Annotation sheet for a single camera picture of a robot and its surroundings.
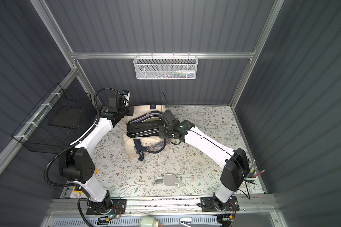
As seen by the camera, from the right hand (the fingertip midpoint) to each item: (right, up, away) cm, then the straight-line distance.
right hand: (163, 131), depth 79 cm
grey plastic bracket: (+3, -28, 0) cm, 28 cm away
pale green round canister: (-5, -39, -16) cm, 43 cm away
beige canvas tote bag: (-13, -8, -2) cm, 16 cm away
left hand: (-20, +16, +8) cm, 27 cm away
